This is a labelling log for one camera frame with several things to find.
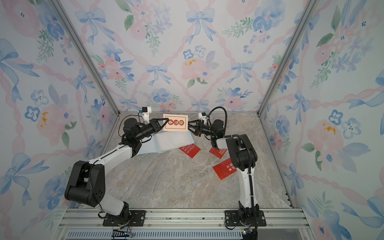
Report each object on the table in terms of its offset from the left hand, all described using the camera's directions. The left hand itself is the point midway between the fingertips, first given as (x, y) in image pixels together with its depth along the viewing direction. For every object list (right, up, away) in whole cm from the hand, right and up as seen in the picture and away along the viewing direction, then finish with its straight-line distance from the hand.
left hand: (169, 119), depth 79 cm
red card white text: (+29, -21, +19) cm, 41 cm away
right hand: (+9, -3, +10) cm, 14 cm away
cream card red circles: (+3, -2, +3) cm, 5 cm away
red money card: (+11, -19, +21) cm, 31 cm away
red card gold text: (+32, -29, +12) cm, 45 cm away
